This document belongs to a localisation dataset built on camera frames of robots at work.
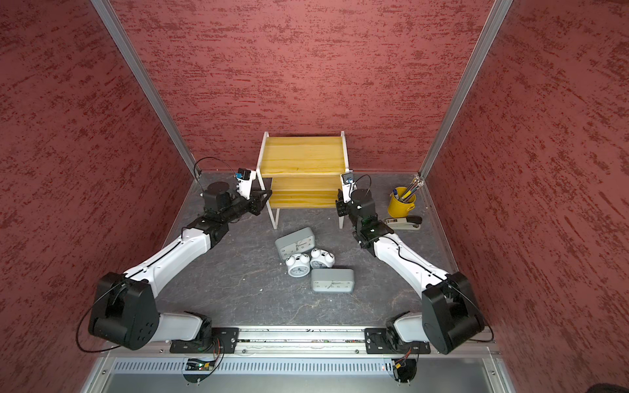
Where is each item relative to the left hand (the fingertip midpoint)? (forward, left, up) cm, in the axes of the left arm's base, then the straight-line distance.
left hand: (268, 194), depth 83 cm
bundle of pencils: (+11, -56, -6) cm, 58 cm away
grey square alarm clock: (-9, -12, -17) cm, 22 cm away
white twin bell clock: (-17, -19, -15) cm, 29 cm away
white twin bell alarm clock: (-19, -11, -16) cm, 27 cm away
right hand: (+2, -26, 0) cm, 26 cm away
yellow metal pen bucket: (+6, -50, -16) cm, 53 cm away
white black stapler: (+2, -56, -20) cm, 59 cm away
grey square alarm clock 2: (-24, -23, -16) cm, 37 cm away
